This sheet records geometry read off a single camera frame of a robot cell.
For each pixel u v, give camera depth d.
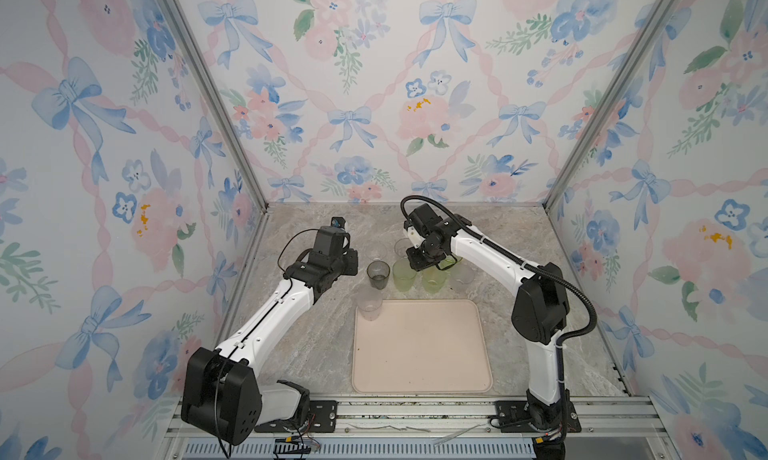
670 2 0.70
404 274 0.95
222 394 0.40
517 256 0.56
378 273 0.99
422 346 0.90
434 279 0.98
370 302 0.93
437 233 0.66
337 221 0.73
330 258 0.62
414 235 0.74
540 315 0.51
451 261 0.75
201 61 0.80
